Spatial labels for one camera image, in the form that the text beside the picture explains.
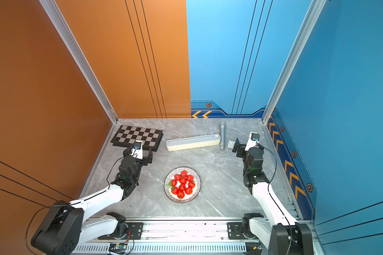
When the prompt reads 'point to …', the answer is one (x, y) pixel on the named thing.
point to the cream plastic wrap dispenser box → (177, 144)
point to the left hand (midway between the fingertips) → (141, 145)
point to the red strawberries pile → (183, 184)
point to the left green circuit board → (118, 248)
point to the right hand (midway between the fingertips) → (246, 140)
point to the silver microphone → (222, 136)
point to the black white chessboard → (127, 135)
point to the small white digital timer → (231, 144)
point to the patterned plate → (187, 197)
